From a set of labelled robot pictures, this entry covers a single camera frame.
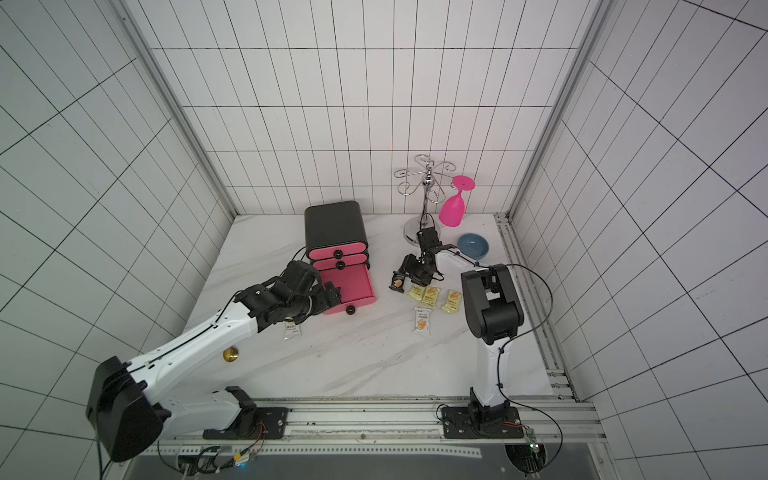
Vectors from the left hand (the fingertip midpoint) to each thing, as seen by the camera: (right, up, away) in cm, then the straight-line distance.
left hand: (325, 307), depth 80 cm
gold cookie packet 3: (+39, -2, +14) cm, 41 cm away
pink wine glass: (+40, +28, +21) cm, 53 cm away
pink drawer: (-1, +11, +11) cm, 16 cm away
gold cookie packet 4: (+28, -7, +10) cm, 31 cm away
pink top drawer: (+2, +15, +10) cm, 18 cm away
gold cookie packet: (+27, +2, +15) cm, 31 cm away
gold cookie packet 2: (+32, 0, +15) cm, 35 cm away
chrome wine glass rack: (+32, +37, +12) cm, 50 cm away
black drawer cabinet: (-1, +24, +18) cm, 30 cm away
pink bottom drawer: (+7, +3, +17) cm, 18 cm away
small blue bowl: (+49, +16, +27) cm, 58 cm away
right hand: (+20, +7, +19) cm, 28 cm away
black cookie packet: (+21, +4, +18) cm, 28 cm away
